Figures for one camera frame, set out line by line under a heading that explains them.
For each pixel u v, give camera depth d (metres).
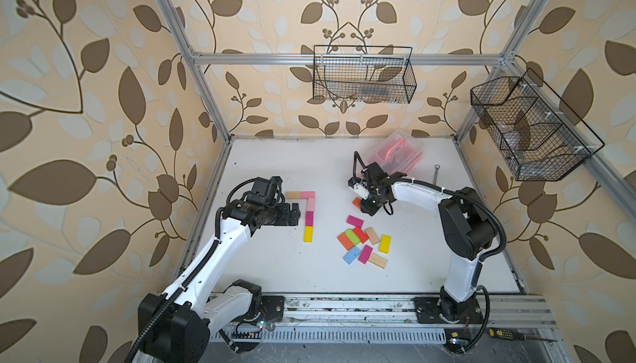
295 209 0.73
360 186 0.87
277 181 0.74
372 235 0.90
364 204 0.85
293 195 1.03
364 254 0.85
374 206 0.85
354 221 0.94
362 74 0.96
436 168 1.09
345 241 0.89
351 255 0.85
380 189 0.71
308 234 0.91
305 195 1.00
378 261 0.83
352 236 0.89
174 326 0.38
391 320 0.74
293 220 0.72
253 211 0.55
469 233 0.50
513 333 0.69
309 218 0.93
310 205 0.98
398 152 1.06
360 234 0.90
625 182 0.55
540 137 0.73
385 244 0.88
